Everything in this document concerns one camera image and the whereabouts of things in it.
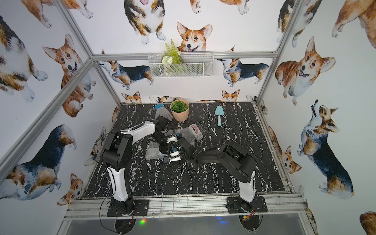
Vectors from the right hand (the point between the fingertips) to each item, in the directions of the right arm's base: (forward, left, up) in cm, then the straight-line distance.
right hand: (175, 148), depth 91 cm
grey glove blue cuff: (+34, +15, -3) cm, 37 cm away
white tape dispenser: (+13, -13, -2) cm, 18 cm away
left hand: (+1, +2, -2) cm, 2 cm away
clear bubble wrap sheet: (-3, +12, +1) cm, 13 cm away
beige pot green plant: (+27, -2, +6) cm, 28 cm away
